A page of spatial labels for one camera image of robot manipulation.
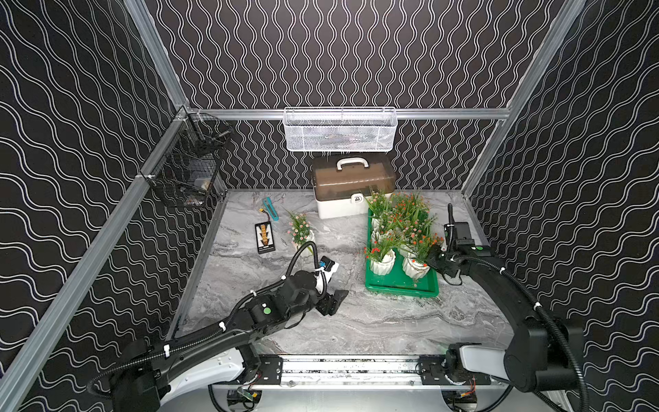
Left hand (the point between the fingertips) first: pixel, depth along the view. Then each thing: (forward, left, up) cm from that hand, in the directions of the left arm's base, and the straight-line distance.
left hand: (340, 283), depth 74 cm
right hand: (+14, -30, -7) cm, 34 cm away
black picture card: (+25, +31, -17) cm, 43 cm away
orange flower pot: (+32, -25, -2) cm, 40 cm away
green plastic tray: (+10, -21, -18) cm, 29 cm away
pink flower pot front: (+33, -14, -3) cm, 36 cm away
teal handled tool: (+41, +32, -17) cm, 54 cm away
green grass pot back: (+25, -26, -2) cm, 36 cm away
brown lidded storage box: (+38, +1, +3) cm, 38 cm away
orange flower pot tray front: (+11, -25, -6) cm, 28 cm away
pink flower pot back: (+23, +15, -9) cm, 29 cm away
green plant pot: (+25, -16, -7) cm, 31 cm away
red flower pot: (+16, -15, -10) cm, 24 cm away
